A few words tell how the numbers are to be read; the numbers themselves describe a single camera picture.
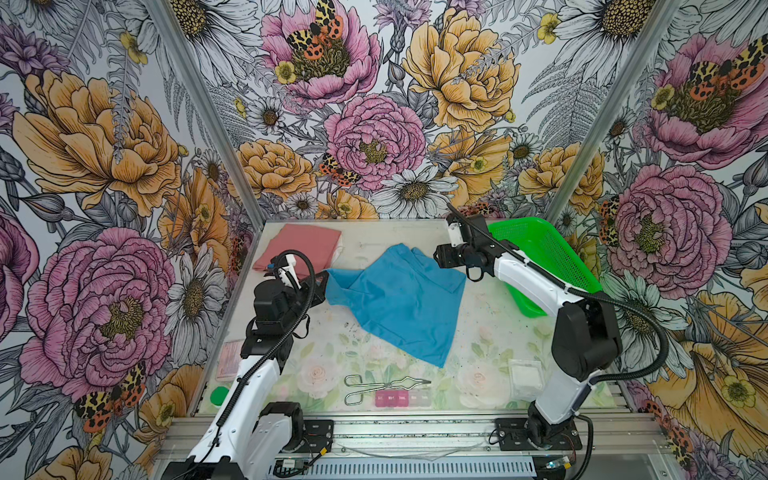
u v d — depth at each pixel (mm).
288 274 617
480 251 688
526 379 849
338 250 1118
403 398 784
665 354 431
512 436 736
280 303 600
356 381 832
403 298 990
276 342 540
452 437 759
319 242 1120
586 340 477
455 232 816
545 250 1107
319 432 747
